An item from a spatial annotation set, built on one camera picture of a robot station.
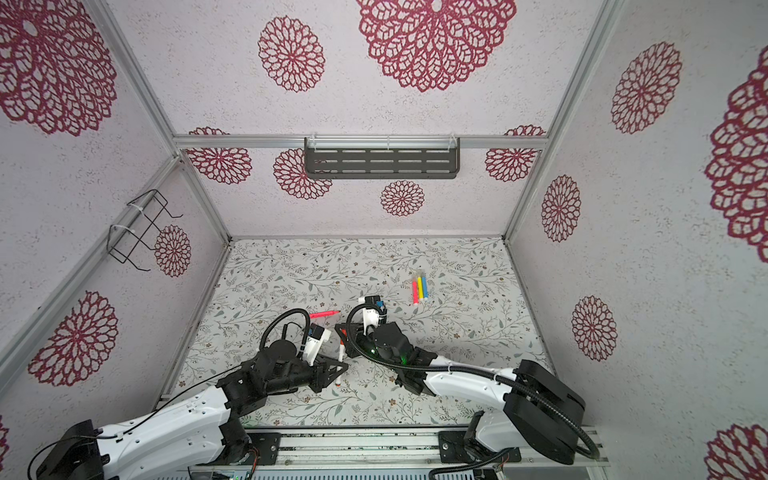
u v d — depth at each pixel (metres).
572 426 0.38
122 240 0.73
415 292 1.06
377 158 0.95
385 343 0.58
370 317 0.69
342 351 0.74
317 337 0.69
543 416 0.42
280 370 0.60
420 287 1.06
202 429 0.52
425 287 1.06
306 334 0.68
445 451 0.74
